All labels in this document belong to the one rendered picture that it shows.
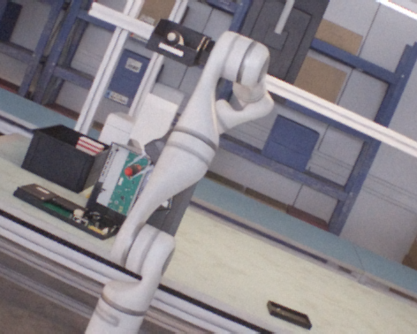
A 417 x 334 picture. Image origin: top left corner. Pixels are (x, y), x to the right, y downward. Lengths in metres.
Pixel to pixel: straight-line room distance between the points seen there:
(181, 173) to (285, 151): 4.21
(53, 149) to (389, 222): 4.25
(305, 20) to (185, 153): 2.41
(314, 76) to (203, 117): 4.15
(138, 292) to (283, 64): 2.52
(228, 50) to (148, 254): 0.42
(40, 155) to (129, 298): 0.94
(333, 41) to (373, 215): 1.42
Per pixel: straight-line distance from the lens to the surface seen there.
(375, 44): 6.17
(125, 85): 5.74
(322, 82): 5.66
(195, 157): 1.50
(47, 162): 2.34
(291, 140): 5.68
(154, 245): 1.46
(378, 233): 6.28
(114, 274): 1.92
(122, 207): 2.11
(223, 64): 1.58
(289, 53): 3.86
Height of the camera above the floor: 1.51
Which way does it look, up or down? 8 degrees down
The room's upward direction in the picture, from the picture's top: 23 degrees clockwise
